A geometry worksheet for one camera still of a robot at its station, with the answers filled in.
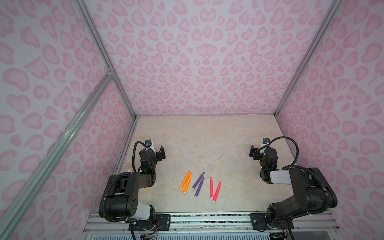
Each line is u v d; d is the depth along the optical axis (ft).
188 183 2.81
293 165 2.22
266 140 2.63
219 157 3.18
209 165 3.05
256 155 2.96
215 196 2.66
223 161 3.15
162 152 2.81
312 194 1.44
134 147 2.14
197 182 2.82
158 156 2.75
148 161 2.28
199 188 2.75
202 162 3.12
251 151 2.82
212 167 3.05
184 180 2.83
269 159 2.33
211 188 2.75
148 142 2.60
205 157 3.20
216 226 2.37
